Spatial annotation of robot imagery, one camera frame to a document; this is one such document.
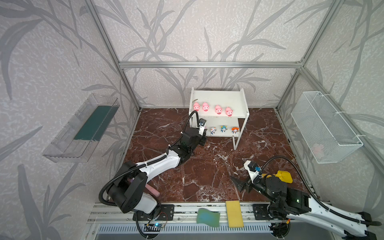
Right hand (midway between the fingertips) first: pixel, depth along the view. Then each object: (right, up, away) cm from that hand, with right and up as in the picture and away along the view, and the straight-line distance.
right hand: (236, 165), depth 72 cm
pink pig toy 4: (-4, +26, -1) cm, 26 cm away
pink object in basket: (+41, +8, +2) cm, 42 cm away
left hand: (-15, +20, +12) cm, 28 cm away
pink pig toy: (-20, +29, +1) cm, 35 cm away
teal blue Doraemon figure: (-5, +17, +13) cm, 22 cm away
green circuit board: (-41, -30, 0) cm, 51 cm away
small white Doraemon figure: (-11, +16, +11) cm, 22 cm away
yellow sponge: (-1, -25, +2) cm, 25 cm away
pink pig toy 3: (-9, +27, 0) cm, 29 cm away
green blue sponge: (-14, -25, 0) cm, 29 cm away
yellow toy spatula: (+29, -9, +13) cm, 33 cm away
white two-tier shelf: (+1, +33, +7) cm, 34 cm away
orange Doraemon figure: (+2, +16, +13) cm, 21 cm away
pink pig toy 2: (-15, +28, +1) cm, 32 cm away
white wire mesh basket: (+37, +14, -9) cm, 41 cm away
